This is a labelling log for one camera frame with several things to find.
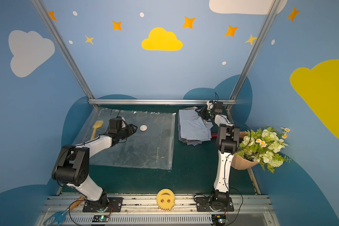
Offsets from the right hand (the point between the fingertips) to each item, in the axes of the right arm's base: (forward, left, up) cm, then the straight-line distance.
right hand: (198, 109), depth 108 cm
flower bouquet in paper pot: (-41, -25, +18) cm, 51 cm away
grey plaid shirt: (+7, +6, -7) cm, 11 cm away
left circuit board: (-73, +53, -9) cm, 91 cm away
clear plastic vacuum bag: (-31, +34, -8) cm, 47 cm away
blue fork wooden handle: (-75, +74, -7) cm, 105 cm away
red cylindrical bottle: (-20, -11, -6) cm, 23 cm away
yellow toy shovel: (-14, +78, -7) cm, 80 cm away
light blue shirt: (-15, +4, -4) cm, 16 cm away
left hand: (-21, +44, +1) cm, 49 cm away
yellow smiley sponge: (-62, +20, -6) cm, 66 cm away
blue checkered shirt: (-25, +6, -8) cm, 27 cm away
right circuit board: (-69, -7, -9) cm, 70 cm away
